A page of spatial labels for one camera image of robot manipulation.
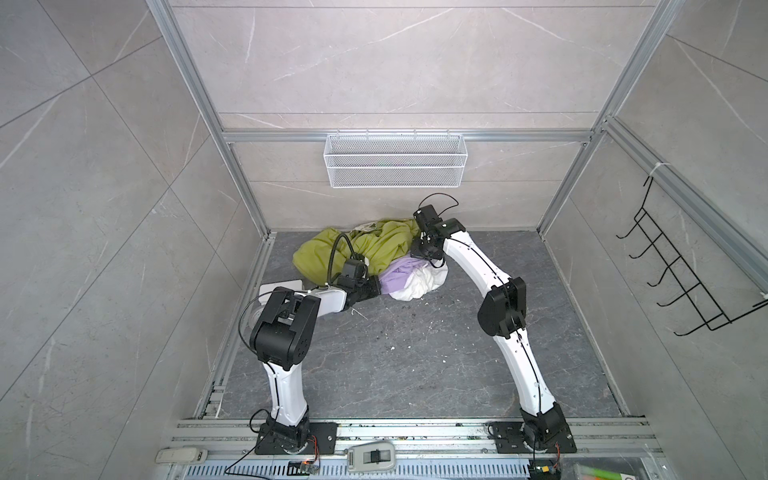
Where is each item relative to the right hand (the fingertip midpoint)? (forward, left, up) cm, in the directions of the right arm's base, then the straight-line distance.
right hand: (416, 251), depth 101 cm
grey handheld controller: (-58, +14, -5) cm, 60 cm away
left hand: (-8, +12, -5) cm, 15 cm away
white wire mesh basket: (+24, +17, +20) cm, 36 cm away
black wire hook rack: (-28, -58, +21) cm, 68 cm away
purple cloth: (-7, +7, -2) cm, 11 cm away
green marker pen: (-62, -39, -11) cm, 74 cm away
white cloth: (-9, -2, -5) cm, 11 cm away
